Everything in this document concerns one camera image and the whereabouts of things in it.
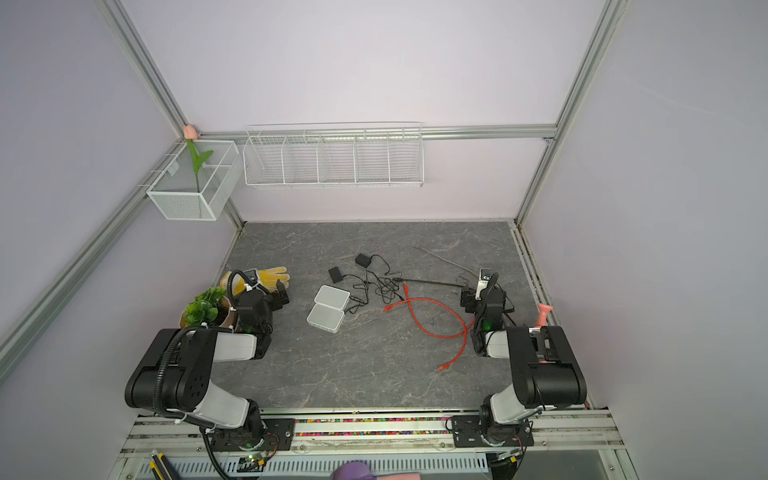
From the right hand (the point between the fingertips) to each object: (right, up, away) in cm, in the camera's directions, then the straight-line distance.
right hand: (484, 288), depth 93 cm
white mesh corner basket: (-87, +28, -14) cm, 93 cm away
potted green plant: (-79, -4, -13) cm, 80 cm away
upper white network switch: (-49, -3, +4) cm, 49 cm away
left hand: (-69, +1, -1) cm, 69 cm away
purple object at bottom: (-38, -41, -23) cm, 60 cm away
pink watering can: (+14, -5, -9) cm, 17 cm away
